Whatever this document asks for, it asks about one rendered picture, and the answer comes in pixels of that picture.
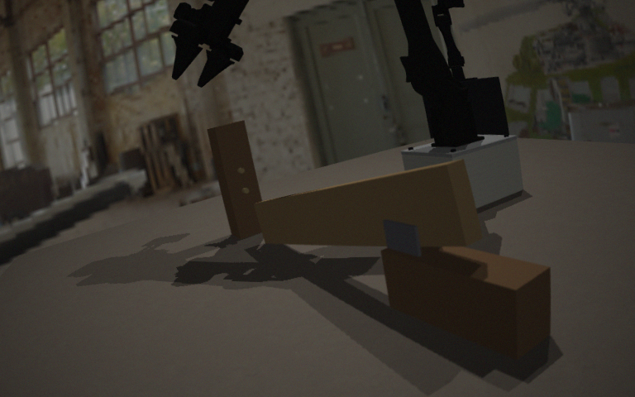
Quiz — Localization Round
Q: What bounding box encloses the long wooden rail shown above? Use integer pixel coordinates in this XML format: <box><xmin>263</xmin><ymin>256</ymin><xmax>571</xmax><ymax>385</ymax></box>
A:
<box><xmin>254</xmin><ymin>159</ymin><xmax>483</xmax><ymax>247</ymax></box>

